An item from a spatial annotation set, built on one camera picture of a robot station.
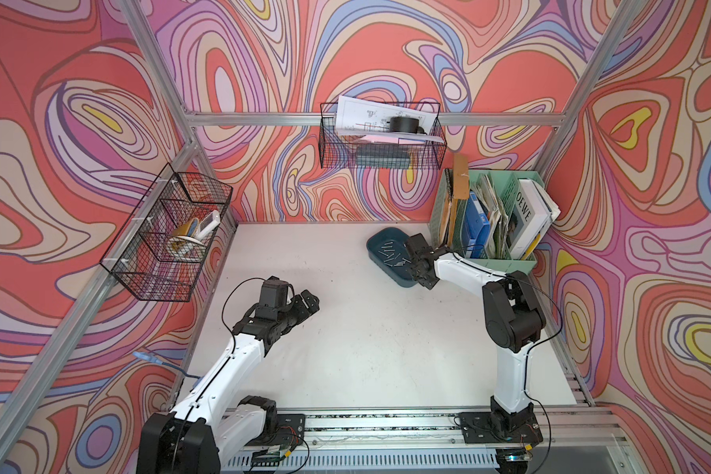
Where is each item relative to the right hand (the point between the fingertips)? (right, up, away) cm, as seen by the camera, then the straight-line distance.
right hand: (418, 280), depth 100 cm
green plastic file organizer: (+26, +31, -1) cm, 40 cm away
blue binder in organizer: (+17, +17, -7) cm, 25 cm away
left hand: (-34, -6, -16) cm, 38 cm away
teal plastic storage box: (-10, +10, +11) cm, 18 cm away
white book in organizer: (+32, +21, -11) cm, 40 cm away
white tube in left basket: (-59, +17, -25) cm, 66 cm away
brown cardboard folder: (+8, +27, -17) cm, 33 cm away
